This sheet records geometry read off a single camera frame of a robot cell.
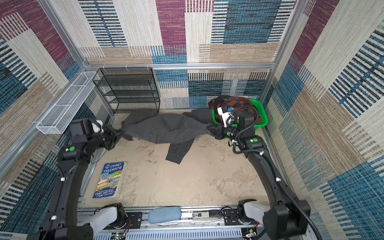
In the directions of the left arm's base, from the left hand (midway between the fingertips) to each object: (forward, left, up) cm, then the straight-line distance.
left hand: (124, 127), depth 71 cm
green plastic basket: (+38, -82, -23) cm, 93 cm away
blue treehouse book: (-16, +13, -28) cm, 35 cm away
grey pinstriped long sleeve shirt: (+10, -22, -16) cm, 29 cm away
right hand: (-1, -39, -1) cm, 39 cm away
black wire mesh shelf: (+45, +14, -13) cm, 49 cm away
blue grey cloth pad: (-31, -18, -28) cm, 46 cm away
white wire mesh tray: (+3, +32, +2) cm, 32 cm away
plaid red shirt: (+36, -62, -17) cm, 73 cm away
